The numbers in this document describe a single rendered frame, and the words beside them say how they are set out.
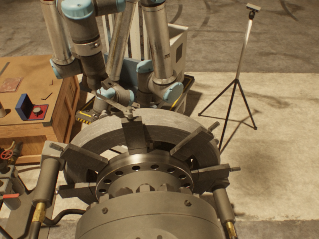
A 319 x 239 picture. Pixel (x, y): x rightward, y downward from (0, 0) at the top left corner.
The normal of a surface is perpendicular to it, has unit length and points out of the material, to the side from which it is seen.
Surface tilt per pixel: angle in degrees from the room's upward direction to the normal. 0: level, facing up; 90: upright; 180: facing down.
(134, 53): 90
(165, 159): 24
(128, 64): 90
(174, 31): 0
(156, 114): 10
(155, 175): 16
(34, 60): 0
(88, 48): 89
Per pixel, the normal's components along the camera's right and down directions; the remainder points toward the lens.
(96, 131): -0.34, -0.15
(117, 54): 0.17, 0.51
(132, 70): -0.44, 0.61
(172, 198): 0.30, -0.72
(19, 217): 0.00, -0.73
